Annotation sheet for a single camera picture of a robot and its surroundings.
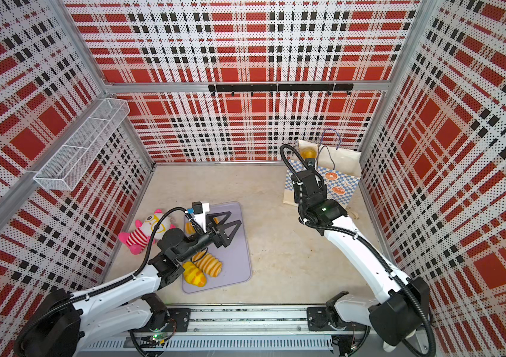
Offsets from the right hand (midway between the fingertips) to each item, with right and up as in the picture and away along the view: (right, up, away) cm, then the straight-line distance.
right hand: (313, 184), depth 76 cm
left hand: (-26, -12, -4) cm, 29 cm away
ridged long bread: (-39, -13, -12) cm, 42 cm away
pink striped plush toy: (-67, -22, +12) cm, 72 cm away
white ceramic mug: (+20, -49, -11) cm, 54 cm away
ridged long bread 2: (-38, -30, +6) cm, 49 cm away
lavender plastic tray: (-29, -31, +13) cm, 44 cm away
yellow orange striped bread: (-43, -33, +4) cm, 54 cm away
